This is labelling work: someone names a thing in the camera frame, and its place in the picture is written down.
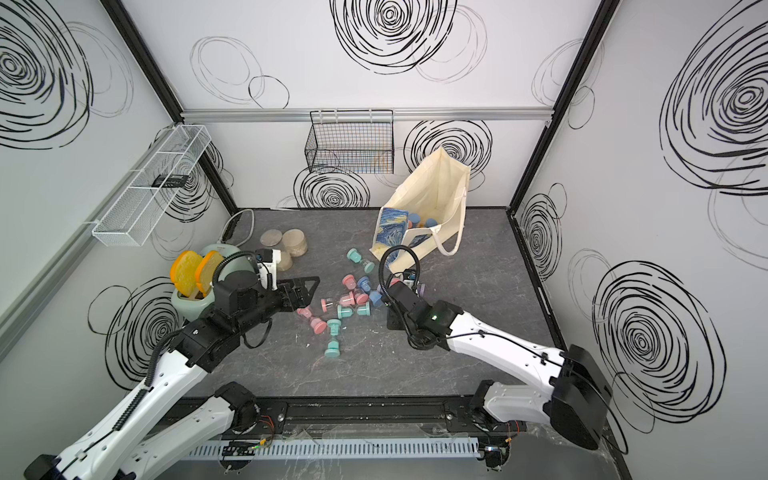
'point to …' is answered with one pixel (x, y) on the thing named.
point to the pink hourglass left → (318, 326)
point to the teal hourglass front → (333, 345)
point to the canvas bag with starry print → (429, 203)
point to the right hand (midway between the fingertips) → (394, 312)
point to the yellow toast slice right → (208, 268)
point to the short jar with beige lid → (295, 242)
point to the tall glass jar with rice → (273, 238)
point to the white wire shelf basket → (147, 192)
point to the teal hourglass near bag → (356, 257)
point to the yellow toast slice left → (183, 271)
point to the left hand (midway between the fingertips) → (307, 280)
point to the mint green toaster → (197, 307)
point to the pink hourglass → (349, 281)
